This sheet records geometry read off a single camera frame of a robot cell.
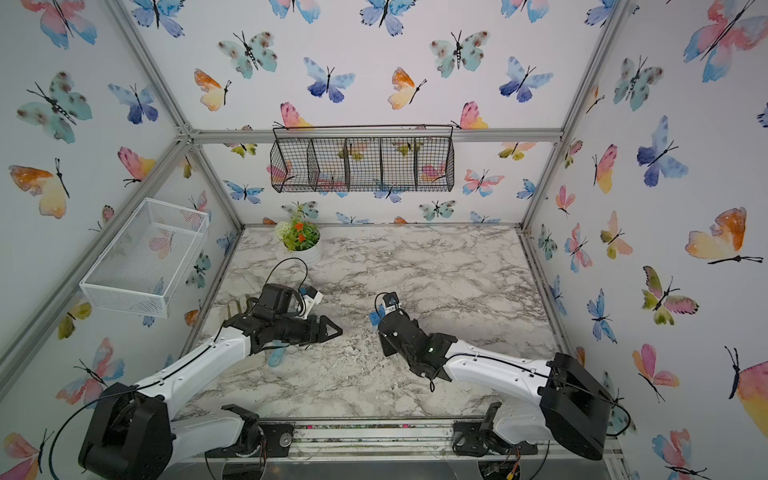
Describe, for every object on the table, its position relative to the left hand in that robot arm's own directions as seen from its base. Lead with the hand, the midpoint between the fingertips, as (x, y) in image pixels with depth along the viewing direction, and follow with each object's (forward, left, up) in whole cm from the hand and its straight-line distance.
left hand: (337, 331), depth 81 cm
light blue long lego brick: (+1, -10, +5) cm, 12 cm away
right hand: (+1, -14, +1) cm, 14 cm away
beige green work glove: (+16, +33, -10) cm, 38 cm away
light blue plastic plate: (-4, +18, -8) cm, 20 cm away
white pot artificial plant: (+31, +14, +4) cm, 34 cm away
